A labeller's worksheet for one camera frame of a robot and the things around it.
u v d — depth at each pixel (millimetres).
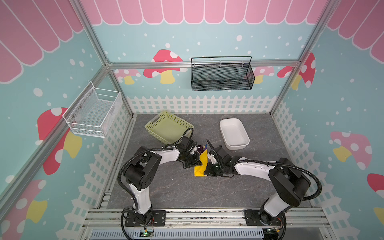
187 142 793
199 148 976
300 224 738
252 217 739
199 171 896
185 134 810
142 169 499
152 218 735
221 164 698
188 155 816
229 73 943
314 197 449
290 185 452
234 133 1065
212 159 737
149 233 720
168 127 1123
